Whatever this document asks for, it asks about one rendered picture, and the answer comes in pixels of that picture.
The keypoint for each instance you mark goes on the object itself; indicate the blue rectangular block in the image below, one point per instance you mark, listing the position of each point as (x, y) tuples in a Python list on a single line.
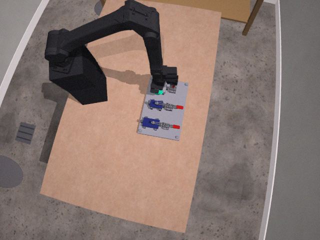
[(153, 105), (147, 123)]

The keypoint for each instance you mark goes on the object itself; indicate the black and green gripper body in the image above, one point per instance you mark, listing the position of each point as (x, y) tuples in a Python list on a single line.
[(154, 88)]

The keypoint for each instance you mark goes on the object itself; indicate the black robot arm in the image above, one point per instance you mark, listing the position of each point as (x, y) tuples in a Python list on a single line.
[(61, 44)]

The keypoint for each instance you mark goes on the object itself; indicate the toggle clamp with red handle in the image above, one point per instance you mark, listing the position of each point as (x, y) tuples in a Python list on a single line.
[(170, 106), (166, 126)]

